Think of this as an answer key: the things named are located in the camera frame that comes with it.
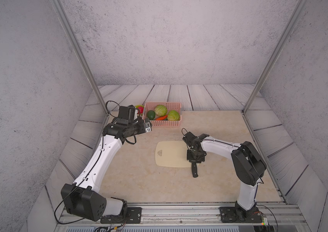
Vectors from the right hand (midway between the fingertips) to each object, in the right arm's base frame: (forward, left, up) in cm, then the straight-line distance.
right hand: (192, 161), depth 91 cm
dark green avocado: (+36, +28, +5) cm, 46 cm away
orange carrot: (+36, +20, +1) cm, 41 cm away
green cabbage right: (+33, +11, +7) cm, 35 cm away
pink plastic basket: (+46, +14, +4) cm, 49 cm away
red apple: (+40, +37, +6) cm, 55 cm away
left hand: (+8, +26, +25) cm, 37 cm away
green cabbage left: (+39, +21, +6) cm, 45 cm away
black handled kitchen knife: (-6, -1, 0) cm, 6 cm away
